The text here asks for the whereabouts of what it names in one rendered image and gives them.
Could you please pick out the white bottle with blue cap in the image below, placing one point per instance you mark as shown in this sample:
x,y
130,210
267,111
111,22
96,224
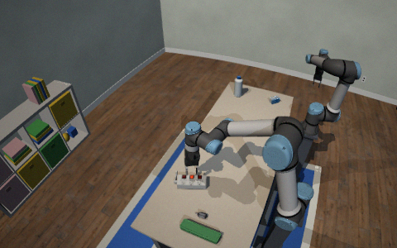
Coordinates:
x,y
238,86

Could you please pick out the white power strip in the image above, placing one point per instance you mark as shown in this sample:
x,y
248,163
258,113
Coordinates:
x,y
190,181

